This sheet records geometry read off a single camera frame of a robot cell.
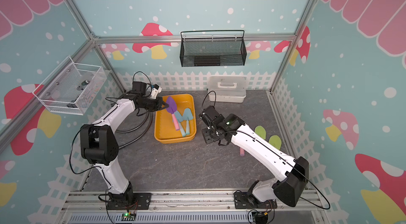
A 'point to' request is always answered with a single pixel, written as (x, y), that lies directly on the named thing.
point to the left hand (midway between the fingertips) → (167, 107)
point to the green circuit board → (128, 216)
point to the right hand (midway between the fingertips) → (210, 134)
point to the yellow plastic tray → (182, 101)
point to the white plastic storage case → (227, 89)
